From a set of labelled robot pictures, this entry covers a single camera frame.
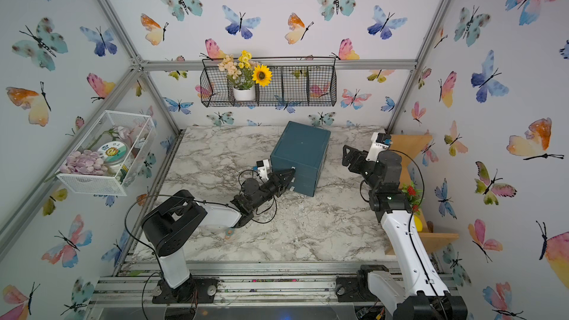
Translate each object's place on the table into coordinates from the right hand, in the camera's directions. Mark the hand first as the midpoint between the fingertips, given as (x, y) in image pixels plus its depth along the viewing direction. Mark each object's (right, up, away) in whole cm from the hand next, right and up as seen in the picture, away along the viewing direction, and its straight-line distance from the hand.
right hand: (356, 147), depth 75 cm
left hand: (-19, -9, +6) cm, 22 cm away
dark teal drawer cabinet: (-18, 0, +10) cm, 20 cm away
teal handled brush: (-45, -32, +10) cm, 57 cm away
